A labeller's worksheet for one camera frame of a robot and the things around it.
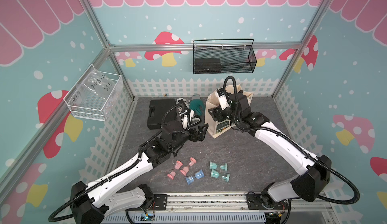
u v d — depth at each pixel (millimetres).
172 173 827
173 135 508
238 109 554
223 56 943
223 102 655
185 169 831
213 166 842
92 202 391
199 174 807
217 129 915
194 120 1057
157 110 1038
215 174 799
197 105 1137
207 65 852
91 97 719
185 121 698
